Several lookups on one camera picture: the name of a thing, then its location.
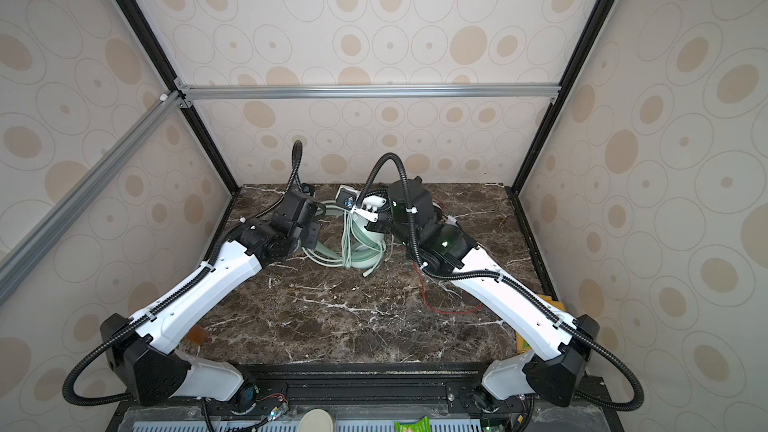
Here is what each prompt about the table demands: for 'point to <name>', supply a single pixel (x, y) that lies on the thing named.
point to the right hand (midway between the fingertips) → (372, 185)
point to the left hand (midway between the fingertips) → (314, 220)
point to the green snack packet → (422, 425)
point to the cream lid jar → (316, 420)
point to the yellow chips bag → (521, 344)
